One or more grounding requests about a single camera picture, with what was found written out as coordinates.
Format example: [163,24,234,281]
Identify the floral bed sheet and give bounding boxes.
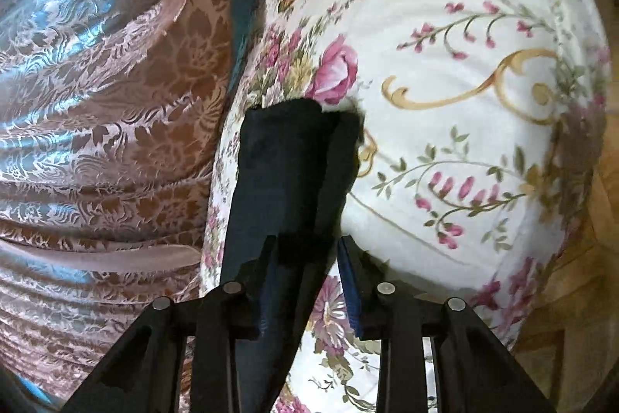
[197,0,616,413]

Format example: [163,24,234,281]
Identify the black pants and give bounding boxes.
[226,98,366,413]

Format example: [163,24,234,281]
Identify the pink floral curtain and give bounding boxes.
[0,0,235,399]

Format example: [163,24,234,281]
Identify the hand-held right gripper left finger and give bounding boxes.
[63,235,277,413]

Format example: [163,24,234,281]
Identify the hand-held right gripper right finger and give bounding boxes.
[337,236,557,413]

